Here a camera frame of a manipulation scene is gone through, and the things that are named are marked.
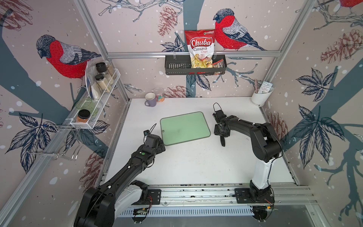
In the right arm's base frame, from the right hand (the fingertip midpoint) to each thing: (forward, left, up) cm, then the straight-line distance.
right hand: (218, 133), depth 100 cm
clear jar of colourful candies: (+32, +47, +10) cm, 58 cm away
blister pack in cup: (+32, -37, +17) cm, 52 cm away
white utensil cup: (+28, -35, +8) cm, 45 cm away
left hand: (-13, +40, +9) cm, 43 cm away
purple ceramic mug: (+24, +52, +11) cm, 58 cm away
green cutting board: (+2, +25, +2) cm, 25 cm away
